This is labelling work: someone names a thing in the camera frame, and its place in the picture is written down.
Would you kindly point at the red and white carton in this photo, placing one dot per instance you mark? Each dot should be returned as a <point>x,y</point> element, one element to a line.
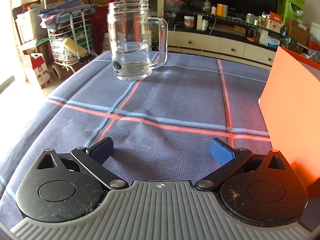
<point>273,25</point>

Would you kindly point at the green foil bag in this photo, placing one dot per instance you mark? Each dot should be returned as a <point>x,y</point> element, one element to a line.
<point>288,42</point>

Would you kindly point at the orange canister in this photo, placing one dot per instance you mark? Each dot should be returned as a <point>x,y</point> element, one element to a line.
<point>220,10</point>

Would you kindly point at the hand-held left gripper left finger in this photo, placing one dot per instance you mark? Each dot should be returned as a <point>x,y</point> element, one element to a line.
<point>101,150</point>

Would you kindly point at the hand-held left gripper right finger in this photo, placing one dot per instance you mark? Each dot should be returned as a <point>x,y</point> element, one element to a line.
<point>221,151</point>

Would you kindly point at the pink plastic basket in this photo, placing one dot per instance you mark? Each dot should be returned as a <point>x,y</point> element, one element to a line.
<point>175,5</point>

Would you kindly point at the blue and white box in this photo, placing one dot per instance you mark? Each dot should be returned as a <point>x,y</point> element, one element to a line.
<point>272,41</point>

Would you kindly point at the red and white cardboard box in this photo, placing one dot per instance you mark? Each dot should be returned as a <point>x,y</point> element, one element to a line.
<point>37,72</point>

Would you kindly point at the brown cardboard box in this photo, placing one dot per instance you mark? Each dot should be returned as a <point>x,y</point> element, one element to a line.
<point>297,32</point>

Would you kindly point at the white storage box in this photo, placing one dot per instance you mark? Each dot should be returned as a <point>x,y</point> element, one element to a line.
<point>30,25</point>

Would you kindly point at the white lidded jar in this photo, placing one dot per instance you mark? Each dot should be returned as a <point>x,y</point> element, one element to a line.
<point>189,22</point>

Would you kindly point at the green plastic rack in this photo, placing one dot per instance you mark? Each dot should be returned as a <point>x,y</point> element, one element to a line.
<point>287,0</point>

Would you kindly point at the grey checked tablecloth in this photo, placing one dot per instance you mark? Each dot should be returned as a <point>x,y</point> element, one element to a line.
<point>175,100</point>

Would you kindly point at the white TV cabinet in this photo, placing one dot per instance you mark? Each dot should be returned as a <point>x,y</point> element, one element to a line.
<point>200,41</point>

